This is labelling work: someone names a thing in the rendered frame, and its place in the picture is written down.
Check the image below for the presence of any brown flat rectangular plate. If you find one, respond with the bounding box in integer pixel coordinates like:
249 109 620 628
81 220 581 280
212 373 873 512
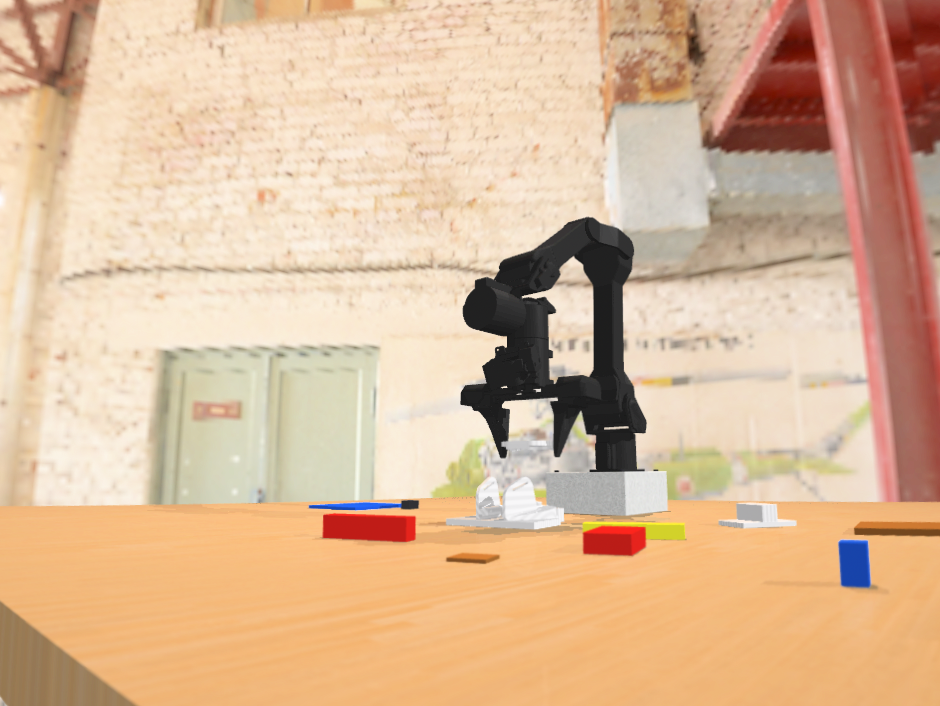
854 521 940 537

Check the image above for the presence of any yellow flat bar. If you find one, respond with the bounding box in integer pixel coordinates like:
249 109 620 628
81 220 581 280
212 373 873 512
583 522 685 540

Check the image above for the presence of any red rectangular block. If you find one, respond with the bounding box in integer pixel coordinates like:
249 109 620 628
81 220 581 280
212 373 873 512
582 526 646 556
322 514 416 542

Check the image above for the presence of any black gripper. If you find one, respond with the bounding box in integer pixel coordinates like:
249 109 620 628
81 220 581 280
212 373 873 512
460 338 601 459

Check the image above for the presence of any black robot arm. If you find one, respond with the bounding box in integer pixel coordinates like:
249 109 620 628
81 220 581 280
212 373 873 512
462 216 647 472

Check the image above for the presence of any blue flat rectangular plate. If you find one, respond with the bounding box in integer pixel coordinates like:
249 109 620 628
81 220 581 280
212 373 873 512
308 502 401 510

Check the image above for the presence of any orange flat plate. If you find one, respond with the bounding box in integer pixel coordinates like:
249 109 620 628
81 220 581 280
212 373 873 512
446 553 500 564

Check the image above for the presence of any blue rectangular block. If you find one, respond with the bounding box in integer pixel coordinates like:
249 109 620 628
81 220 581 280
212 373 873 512
838 539 871 588

